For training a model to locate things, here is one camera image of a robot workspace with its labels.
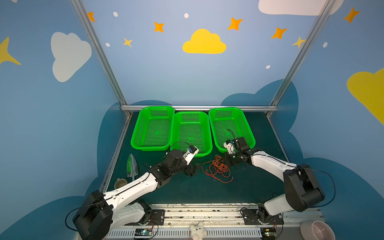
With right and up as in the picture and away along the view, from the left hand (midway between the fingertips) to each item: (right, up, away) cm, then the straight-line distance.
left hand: (197, 157), depth 80 cm
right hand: (+15, -3, +10) cm, 19 cm away
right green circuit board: (+35, -35, -8) cm, 50 cm away
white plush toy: (0, -32, -12) cm, 34 cm away
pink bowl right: (+57, -33, -8) cm, 67 cm away
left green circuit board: (-27, -34, -8) cm, 44 cm away
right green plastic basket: (+25, +19, +35) cm, 47 cm away
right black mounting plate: (+27, -30, -5) cm, 40 cm away
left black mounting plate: (-21, -31, -3) cm, 37 cm away
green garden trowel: (-40, -10, +11) cm, 42 cm away
